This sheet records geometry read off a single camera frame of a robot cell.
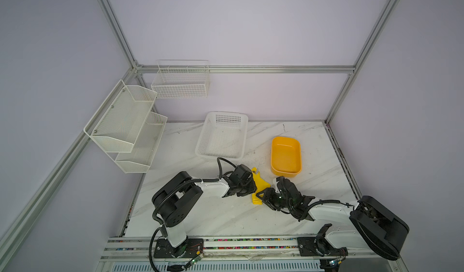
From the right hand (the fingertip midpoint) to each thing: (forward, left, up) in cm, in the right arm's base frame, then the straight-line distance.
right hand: (257, 197), depth 84 cm
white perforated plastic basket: (+42, +19, -2) cm, 46 cm away
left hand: (+5, 0, -2) cm, 5 cm away
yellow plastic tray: (+25, -18, -2) cm, 31 cm away
